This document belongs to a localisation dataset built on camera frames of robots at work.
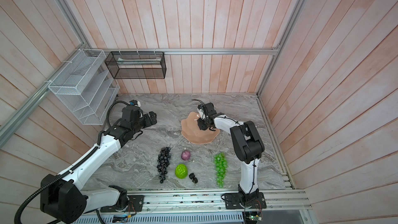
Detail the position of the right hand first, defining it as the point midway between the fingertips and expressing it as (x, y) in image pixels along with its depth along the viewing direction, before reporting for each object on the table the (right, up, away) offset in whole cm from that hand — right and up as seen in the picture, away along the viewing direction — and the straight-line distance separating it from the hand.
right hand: (202, 121), depth 101 cm
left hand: (-29, +3, -19) cm, 35 cm away
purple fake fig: (-10, -17, -17) cm, 26 cm away
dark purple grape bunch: (-22, -21, -19) cm, 35 cm away
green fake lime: (-12, -23, -23) cm, 35 cm away
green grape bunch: (+10, -21, -19) cm, 30 cm away
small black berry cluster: (-5, -29, -21) cm, 36 cm away
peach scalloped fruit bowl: (-7, -6, -3) cm, 10 cm away
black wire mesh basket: (-42, +37, -5) cm, 56 cm away
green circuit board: (+23, -42, -31) cm, 57 cm away
